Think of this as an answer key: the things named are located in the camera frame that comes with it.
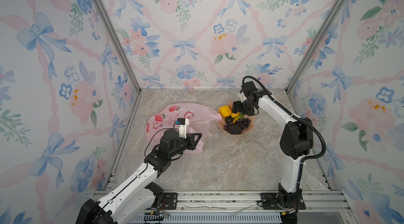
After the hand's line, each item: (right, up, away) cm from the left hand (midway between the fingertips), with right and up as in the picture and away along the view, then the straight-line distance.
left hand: (202, 134), depth 75 cm
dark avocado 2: (+16, +5, +22) cm, 28 cm away
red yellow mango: (+18, +8, +20) cm, 28 cm away
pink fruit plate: (+12, +3, +24) cm, 27 cm away
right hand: (+22, +11, +19) cm, 31 cm away
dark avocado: (+18, 0, +14) cm, 23 cm away
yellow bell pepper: (+14, +11, +22) cm, 28 cm away
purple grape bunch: (+25, +3, +20) cm, 32 cm away
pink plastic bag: (-2, +6, +19) cm, 20 cm away
